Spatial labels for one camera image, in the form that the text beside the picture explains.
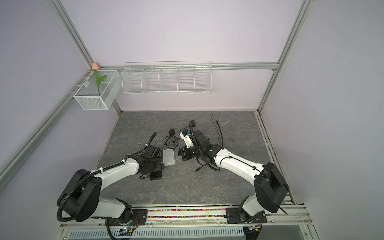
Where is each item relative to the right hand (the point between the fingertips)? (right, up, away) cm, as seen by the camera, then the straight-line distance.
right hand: (178, 153), depth 79 cm
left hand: (-14, -11, +10) cm, 20 cm away
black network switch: (-14, -14, +7) cm, 22 cm away
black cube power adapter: (+7, +17, +33) cm, 37 cm away
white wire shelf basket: (-10, +47, +19) cm, 51 cm away
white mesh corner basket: (-49, +36, +10) cm, 61 cm away
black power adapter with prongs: (-8, +10, +24) cm, 28 cm away
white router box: (-8, -5, +14) cm, 17 cm away
